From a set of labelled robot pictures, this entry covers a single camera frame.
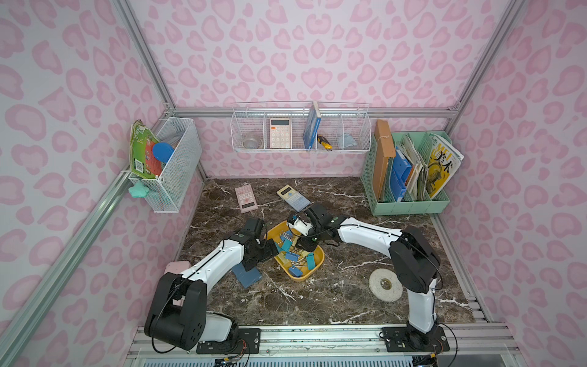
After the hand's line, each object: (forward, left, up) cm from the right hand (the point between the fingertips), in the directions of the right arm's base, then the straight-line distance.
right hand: (300, 239), depth 91 cm
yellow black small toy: (+32, -10, +23) cm, 40 cm away
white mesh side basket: (+1, +41, +28) cm, 50 cm away
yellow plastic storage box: (-8, +2, -4) cm, 9 cm away
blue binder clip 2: (+1, +5, +2) cm, 5 cm away
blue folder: (+25, -42, +10) cm, 50 cm away
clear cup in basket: (+32, +20, +22) cm, 44 cm away
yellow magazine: (+30, -61, +13) cm, 69 cm away
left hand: (-5, +12, 0) cm, 13 cm away
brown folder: (+22, -31, +27) cm, 46 cm away
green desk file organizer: (+36, -49, +18) cm, 63 cm away
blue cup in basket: (+39, -21, +18) cm, 48 cm away
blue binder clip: (-6, +3, -3) cm, 7 cm away
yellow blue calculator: (+24, +4, -4) cm, 25 cm away
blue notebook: (-14, +20, -3) cm, 24 cm away
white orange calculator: (+34, +8, +26) cm, 44 cm away
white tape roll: (-19, -33, -5) cm, 38 cm away
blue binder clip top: (-11, +1, -4) cm, 12 cm away
